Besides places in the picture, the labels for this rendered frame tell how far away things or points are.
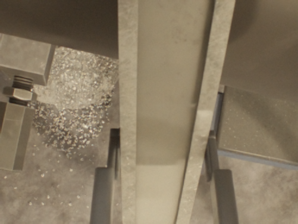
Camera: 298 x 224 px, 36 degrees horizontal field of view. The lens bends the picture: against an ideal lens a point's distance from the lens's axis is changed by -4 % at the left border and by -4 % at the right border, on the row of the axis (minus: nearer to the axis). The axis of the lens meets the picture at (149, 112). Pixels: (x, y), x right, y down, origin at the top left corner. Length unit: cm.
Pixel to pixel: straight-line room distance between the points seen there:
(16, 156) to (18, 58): 6
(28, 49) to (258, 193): 75
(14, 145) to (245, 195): 70
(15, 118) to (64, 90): 58
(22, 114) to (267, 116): 45
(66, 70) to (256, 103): 37
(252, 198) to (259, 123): 31
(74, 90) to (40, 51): 61
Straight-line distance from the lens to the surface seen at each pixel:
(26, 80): 28
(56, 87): 86
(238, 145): 64
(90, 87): 86
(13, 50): 25
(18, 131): 28
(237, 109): 65
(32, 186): 85
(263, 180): 95
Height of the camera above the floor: 85
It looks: 76 degrees down
